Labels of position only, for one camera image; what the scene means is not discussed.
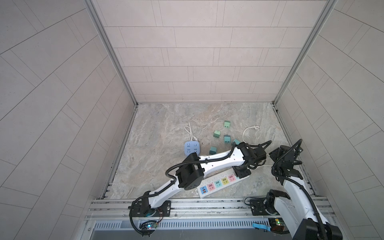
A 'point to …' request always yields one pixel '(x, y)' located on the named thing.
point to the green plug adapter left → (216, 134)
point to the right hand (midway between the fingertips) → (277, 150)
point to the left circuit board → (148, 225)
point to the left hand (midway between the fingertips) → (243, 172)
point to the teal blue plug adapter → (236, 141)
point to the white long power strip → (213, 183)
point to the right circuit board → (278, 226)
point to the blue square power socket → (190, 147)
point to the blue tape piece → (266, 227)
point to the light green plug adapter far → (227, 124)
